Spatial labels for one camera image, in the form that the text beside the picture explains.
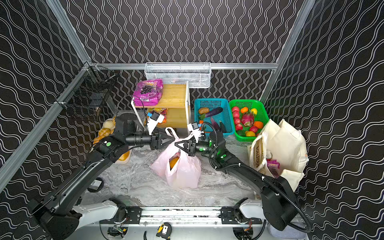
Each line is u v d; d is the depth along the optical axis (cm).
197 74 103
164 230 69
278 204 42
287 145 77
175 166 68
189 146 65
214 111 116
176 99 82
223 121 113
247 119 106
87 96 92
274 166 78
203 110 116
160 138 58
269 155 83
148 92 76
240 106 114
